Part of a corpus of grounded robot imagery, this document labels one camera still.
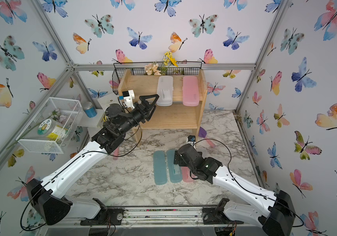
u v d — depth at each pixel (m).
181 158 0.59
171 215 0.76
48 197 0.38
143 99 0.56
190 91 0.69
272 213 0.39
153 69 0.81
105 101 0.96
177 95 0.69
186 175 0.86
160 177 0.88
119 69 0.93
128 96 0.60
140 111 0.56
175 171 0.87
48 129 0.62
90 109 0.92
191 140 0.68
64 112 0.79
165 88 0.70
